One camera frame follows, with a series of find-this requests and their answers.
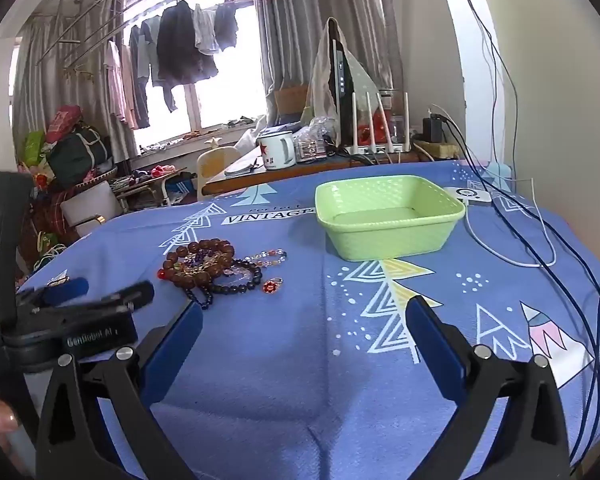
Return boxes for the blue printed blanket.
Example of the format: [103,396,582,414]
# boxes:
[15,160,600,480]

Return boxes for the white cable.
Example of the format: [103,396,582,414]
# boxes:
[466,177,557,268]

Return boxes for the grey curtain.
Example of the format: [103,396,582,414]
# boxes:
[11,0,132,163]
[247,0,402,128]

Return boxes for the light blue container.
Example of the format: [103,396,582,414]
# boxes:
[482,160,512,187]

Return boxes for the dark hanging jacket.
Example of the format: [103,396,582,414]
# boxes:
[156,0,219,87]

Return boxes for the grey blue hanging clothes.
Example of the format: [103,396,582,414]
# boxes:
[128,15,179,130]

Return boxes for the green plastic basket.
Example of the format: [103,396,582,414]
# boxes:
[314,175,467,262]

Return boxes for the white enamel mug red star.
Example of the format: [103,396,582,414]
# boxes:
[256,131,297,171]

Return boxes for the white chair gold frame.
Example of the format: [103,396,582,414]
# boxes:
[59,180,124,237]

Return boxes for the small wooden table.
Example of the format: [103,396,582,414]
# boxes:
[111,164,189,209]

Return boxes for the clear plastic container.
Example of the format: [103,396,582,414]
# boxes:
[294,127,331,164]

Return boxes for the yellow crystal bead bracelet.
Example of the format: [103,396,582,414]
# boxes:
[179,256,227,277]

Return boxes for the wooden desk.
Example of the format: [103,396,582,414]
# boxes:
[201,149,431,197]

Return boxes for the dark purple bead bracelet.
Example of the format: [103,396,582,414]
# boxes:
[209,258,264,296]

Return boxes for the pink hanging garment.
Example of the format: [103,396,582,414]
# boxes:
[104,40,139,132]

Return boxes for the white router with antennas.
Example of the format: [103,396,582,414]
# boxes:
[346,92,414,157]

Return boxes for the dark flat monitor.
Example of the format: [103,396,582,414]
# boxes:
[328,19,357,147]

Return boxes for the dark hanging top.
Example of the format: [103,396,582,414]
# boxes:
[213,3,240,53]

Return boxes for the yellow chair back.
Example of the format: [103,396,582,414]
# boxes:
[196,147,242,202]

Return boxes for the brown wooden bead bracelet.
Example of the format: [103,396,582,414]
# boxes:
[162,238,237,291]

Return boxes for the blue cable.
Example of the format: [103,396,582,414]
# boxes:
[447,0,600,463]

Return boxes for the dark blue bead strand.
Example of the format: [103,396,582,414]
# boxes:
[182,284,215,311]

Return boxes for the cardboard box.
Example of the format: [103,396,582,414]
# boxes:
[272,85,311,117]

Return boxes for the red bag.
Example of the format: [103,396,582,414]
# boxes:
[43,104,84,144]

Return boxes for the small white camera device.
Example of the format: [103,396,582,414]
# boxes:
[442,186,494,207]

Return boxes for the green duffel bag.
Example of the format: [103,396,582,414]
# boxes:
[46,126,113,187]

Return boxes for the pale mixed bead bracelet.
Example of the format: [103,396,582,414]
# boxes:
[244,248,289,267]

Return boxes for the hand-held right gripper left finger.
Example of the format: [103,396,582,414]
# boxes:
[35,302,204,480]

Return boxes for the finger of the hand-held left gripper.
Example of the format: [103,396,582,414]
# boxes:
[62,281,156,318]
[17,276,90,311]

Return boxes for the black power adapter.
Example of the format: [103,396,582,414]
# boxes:
[422,115,449,144]

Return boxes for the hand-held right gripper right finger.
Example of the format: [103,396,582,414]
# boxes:
[405,295,572,480]

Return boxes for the person's left hand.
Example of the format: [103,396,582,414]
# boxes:
[0,394,22,461]

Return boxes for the white hanging shirt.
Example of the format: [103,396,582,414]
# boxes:
[192,4,222,57]

